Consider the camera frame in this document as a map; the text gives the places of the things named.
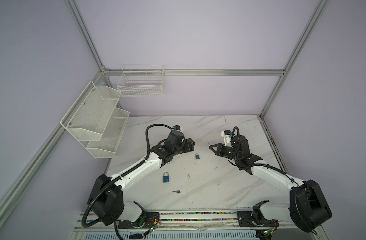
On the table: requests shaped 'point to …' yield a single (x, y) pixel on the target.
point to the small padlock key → (194, 163)
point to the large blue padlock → (165, 179)
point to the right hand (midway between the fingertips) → (209, 147)
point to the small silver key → (177, 191)
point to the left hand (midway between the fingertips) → (189, 144)
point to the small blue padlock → (197, 156)
